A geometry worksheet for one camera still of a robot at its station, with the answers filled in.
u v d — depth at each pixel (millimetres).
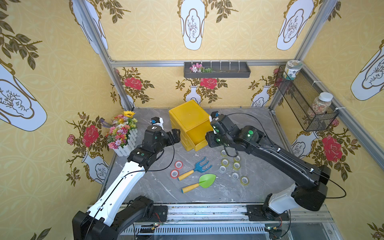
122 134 859
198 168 899
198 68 878
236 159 920
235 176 857
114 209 404
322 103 650
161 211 750
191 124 839
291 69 852
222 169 880
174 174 877
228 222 719
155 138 565
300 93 899
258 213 736
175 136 686
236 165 895
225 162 907
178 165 901
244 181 838
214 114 622
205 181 840
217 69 918
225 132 510
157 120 664
